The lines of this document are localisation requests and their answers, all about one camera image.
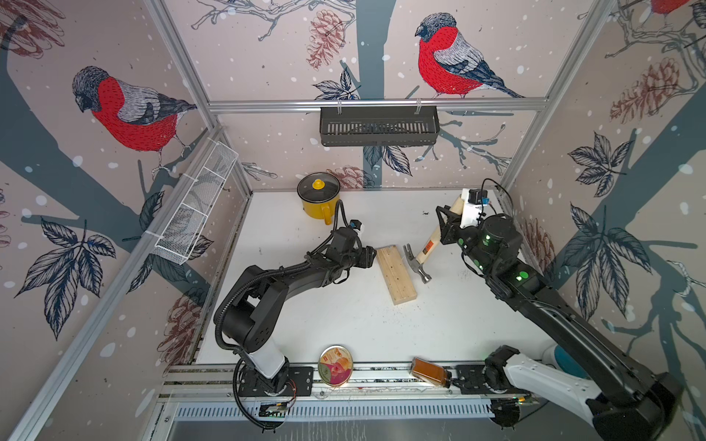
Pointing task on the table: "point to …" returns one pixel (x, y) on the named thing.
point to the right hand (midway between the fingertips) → (441, 204)
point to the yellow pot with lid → (319, 192)
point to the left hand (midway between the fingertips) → (374, 246)
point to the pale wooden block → (394, 275)
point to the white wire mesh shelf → (178, 237)
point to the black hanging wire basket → (379, 126)
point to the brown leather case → (431, 372)
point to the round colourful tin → (335, 365)
